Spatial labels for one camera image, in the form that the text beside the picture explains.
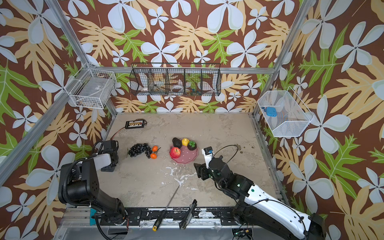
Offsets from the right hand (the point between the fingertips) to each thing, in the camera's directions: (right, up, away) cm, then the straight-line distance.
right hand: (198, 162), depth 74 cm
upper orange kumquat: (-28, +4, +24) cm, 37 cm away
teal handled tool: (-51, -27, -4) cm, 58 cm away
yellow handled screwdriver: (-18, -27, 0) cm, 32 cm away
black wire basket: (-14, +50, +24) cm, 57 cm away
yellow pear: (-7, +8, +23) cm, 25 cm away
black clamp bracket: (-7, -29, -4) cm, 30 cm away
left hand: (-56, -1, +19) cm, 59 cm away
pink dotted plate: (-6, -1, +22) cm, 23 cm away
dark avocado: (-13, +8, +24) cm, 28 cm away
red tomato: (-13, +2, +16) cm, 21 cm away
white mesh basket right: (+51, +25, +10) cm, 57 cm away
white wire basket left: (-61, +40, +11) cm, 74 cm away
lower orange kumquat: (-27, 0, +19) cm, 34 cm away
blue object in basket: (+43, +27, +12) cm, 53 cm away
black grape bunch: (-38, +4, +22) cm, 44 cm away
